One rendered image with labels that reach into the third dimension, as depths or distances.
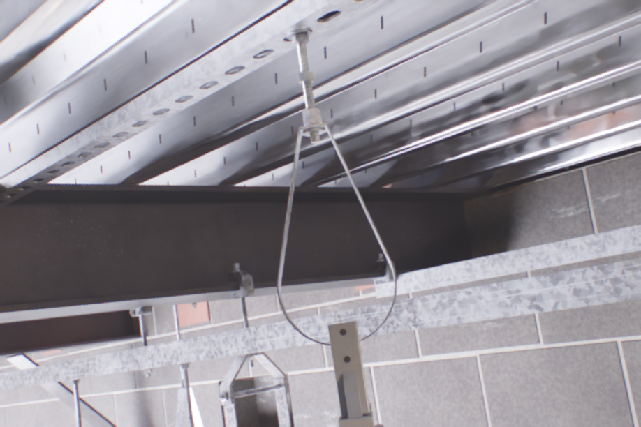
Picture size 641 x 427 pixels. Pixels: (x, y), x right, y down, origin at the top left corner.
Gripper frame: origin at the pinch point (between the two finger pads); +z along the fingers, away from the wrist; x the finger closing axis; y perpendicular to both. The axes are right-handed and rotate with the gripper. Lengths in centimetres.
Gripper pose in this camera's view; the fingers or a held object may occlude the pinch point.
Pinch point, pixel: (345, 345)
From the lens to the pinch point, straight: 78.4
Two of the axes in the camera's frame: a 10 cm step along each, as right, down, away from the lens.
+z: -1.5, -9.8, 1.3
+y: -9.9, 1.5, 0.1
